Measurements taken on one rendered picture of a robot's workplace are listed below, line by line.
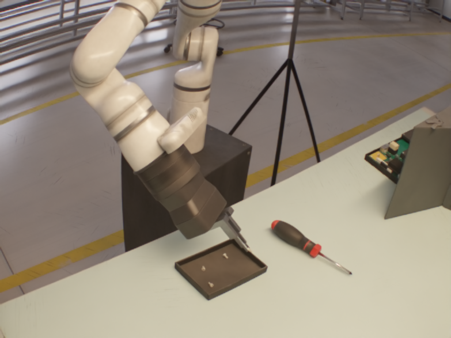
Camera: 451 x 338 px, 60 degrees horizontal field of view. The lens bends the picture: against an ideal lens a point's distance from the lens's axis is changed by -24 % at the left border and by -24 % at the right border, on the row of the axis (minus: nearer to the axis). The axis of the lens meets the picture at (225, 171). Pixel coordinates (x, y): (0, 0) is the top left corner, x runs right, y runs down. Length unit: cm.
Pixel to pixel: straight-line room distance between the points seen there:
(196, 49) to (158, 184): 52
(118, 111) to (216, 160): 62
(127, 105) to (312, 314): 39
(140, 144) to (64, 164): 210
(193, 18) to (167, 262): 48
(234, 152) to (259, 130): 185
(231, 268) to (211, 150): 57
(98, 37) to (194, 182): 25
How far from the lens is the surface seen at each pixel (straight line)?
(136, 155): 63
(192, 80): 113
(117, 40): 63
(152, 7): 68
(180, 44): 107
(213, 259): 73
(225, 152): 125
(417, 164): 86
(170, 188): 64
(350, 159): 104
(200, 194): 66
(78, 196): 246
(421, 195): 94
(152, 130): 63
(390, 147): 110
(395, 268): 81
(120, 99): 62
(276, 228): 78
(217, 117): 317
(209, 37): 110
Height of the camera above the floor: 152
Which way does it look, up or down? 34 degrees down
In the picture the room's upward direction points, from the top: 8 degrees clockwise
